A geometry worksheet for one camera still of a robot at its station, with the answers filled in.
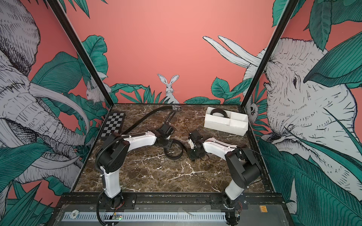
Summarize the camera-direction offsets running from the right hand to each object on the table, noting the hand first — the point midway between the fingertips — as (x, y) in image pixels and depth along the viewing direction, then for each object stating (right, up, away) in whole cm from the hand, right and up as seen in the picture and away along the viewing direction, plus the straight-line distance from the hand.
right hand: (190, 154), depth 90 cm
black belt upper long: (-13, +32, +27) cm, 44 cm away
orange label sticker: (+37, -23, -18) cm, 48 cm away
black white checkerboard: (-57, +19, +14) cm, 62 cm away
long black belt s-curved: (+23, +29, +14) cm, 40 cm away
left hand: (-15, +6, +7) cm, 17 cm away
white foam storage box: (+35, +20, +13) cm, 42 cm away
